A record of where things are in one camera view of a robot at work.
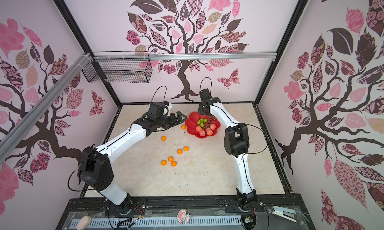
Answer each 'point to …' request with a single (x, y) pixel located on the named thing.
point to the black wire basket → (121, 67)
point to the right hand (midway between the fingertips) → (204, 108)
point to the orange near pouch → (183, 127)
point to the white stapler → (288, 214)
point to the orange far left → (163, 138)
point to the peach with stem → (198, 128)
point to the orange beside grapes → (186, 148)
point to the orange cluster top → (170, 159)
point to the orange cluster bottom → (173, 164)
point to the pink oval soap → (83, 222)
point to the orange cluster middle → (179, 151)
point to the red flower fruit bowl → (191, 124)
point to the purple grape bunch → (211, 120)
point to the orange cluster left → (163, 163)
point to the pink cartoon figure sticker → (182, 217)
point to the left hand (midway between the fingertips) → (182, 121)
